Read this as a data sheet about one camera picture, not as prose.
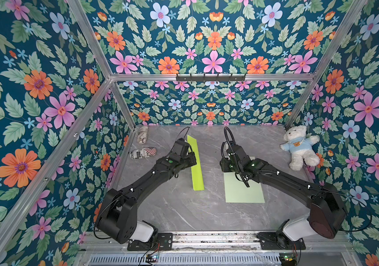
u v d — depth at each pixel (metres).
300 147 0.99
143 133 1.11
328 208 0.42
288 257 0.72
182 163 0.72
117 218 0.42
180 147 0.65
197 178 0.85
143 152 1.01
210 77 0.92
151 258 0.72
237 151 0.63
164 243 0.73
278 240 0.66
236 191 0.88
